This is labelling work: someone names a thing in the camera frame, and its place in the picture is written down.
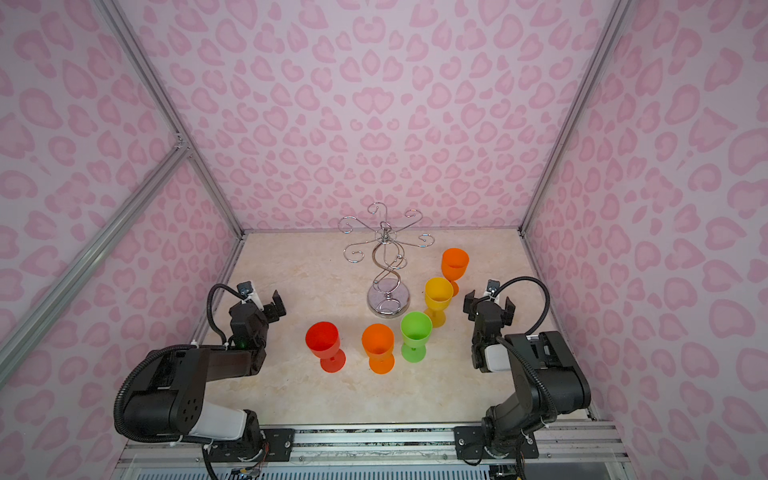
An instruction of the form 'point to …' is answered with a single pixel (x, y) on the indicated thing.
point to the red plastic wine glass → (324, 341)
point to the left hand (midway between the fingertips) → (262, 291)
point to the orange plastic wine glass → (378, 342)
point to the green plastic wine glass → (416, 328)
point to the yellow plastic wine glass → (438, 293)
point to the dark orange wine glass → (454, 265)
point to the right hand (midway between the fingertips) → (492, 292)
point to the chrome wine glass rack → (388, 295)
